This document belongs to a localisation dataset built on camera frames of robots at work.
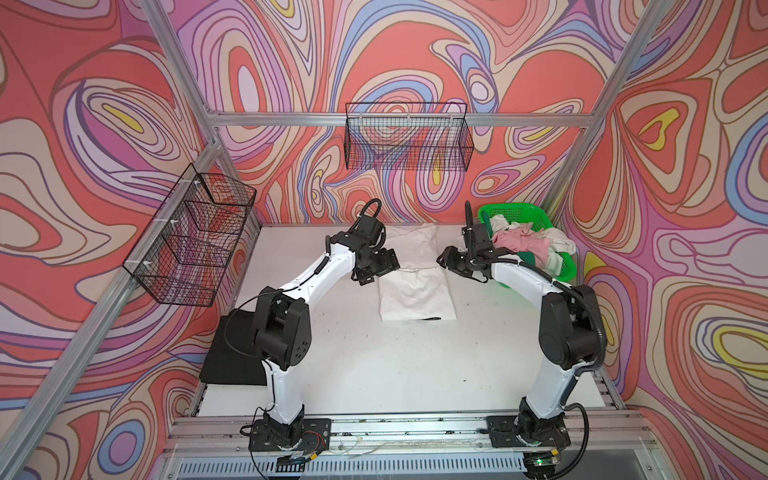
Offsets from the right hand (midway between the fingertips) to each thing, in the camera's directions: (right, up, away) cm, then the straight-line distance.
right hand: (446, 266), depth 95 cm
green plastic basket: (+38, +18, +19) cm, 46 cm away
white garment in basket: (+40, +8, +6) cm, 42 cm away
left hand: (-17, -1, -6) cm, 18 cm away
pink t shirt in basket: (+30, +9, +12) cm, 34 cm away
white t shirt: (-9, -8, +4) cm, 12 cm away
